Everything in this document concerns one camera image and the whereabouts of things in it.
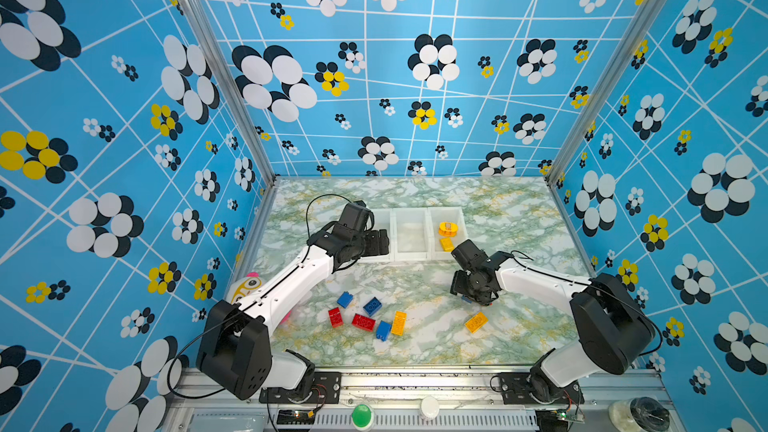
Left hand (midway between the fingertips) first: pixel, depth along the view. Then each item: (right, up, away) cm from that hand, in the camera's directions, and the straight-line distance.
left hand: (379, 240), depth 84 cm
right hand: (+25, -17, +5) cm, 30 cm away
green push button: (-3, -35, -21) cm, 41 cm away
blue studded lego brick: (-2, -19, +1) cm, 19 cm away
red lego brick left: (-12, -22, 0) cm, 25 cm away
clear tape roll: (+55, -34, -23) cm, 69 cm away
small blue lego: (-10, -18, +5) cm, 22 cm away
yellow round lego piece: (+23, +2, +17) cm, 29 cm away
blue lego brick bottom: (+1, -24, -3) cm, 25 cm away
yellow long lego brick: (+6, -23, -2) cm, 24 cm away
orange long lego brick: (+27, -23, -2) cm, 36 cm away
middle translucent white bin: (+10, 0, +18) cm, 20 cm away
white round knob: (+12, -36, -18) cm, 42 cm away
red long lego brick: (-4, -23, -2) cm, 23 cm away
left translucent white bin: (+1, +5, +19) cm, 20 cm away
